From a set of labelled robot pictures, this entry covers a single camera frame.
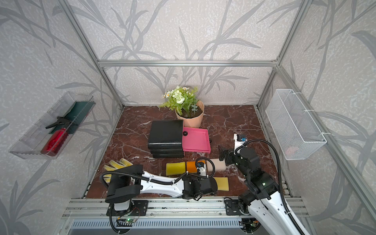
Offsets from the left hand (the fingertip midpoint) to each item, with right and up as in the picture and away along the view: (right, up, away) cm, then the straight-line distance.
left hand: (214, 185), depth 78 cm
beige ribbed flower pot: (-13, +39, +21) cm, 46 cm away
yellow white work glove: (-61, +8, +10) cm, 63 cm away
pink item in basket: (+36, +21, -7) cm, 42 cm away
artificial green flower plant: (-18, +47, +4) cm, 51 cm away
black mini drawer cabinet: (-27, +25, +1) cm, 37 cm away
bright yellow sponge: (-23, +7, +8) cm, 25 cm away
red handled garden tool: (-67, +27, -20) cm, 75 cm away
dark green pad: (-71, +39, -4) cm, 81 cm away
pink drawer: (-10, +22, +20) cm, 31 cm away
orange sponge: (-13, +8, +9) cm, 17 cm away
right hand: (+5, +23, -5) cm, 24 cm away
